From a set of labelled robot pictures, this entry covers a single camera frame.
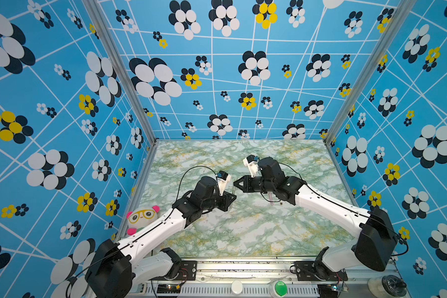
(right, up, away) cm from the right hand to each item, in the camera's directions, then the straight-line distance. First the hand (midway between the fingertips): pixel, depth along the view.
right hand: (236, 183), depth 76 cm
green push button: (+14, -34, -14) cm, 39 cm away
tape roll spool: (+50, -33, -14) cm, 62 cm away
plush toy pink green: (-42, -15, +4) cm, 45 cm away
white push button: (0, -35, -12) cm, 37 cm away
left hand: (+1, -5, +1) cm, 5 cm away
